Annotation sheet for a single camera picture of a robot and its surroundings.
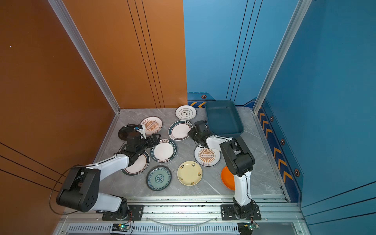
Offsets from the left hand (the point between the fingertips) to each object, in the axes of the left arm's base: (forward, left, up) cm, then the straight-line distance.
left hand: (156, 134), depth 92 cm
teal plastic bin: (+24, -47, -11) cm, 54 cm away
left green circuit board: (-47, +11, -12) cm, 50 cm away
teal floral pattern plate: (-23, -3, -11) cm, 26 cm away
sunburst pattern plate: (+17, +8, -11) cm, 22 cm away
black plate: (+12, +29, -12) cm, 33 cm away
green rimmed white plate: (+9, -13, -8) cm, 18 cm away
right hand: (+6, -20, -5) cm, 22 cm away
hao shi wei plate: (-7, -5, -9) cm, 12 cm away
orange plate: (-23, -44, -11) cm, 51 cm away
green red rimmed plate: (-17, +9, -10) cm, 22 cm away
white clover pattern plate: (+30, -17, -11) cm, 36 cm away
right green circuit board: (-46, -50, -12) cm, 69 cm away
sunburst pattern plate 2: (-10, -32, -11) cm, 36 cm away
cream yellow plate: (-20, -21, -11) cm, 31 cm away
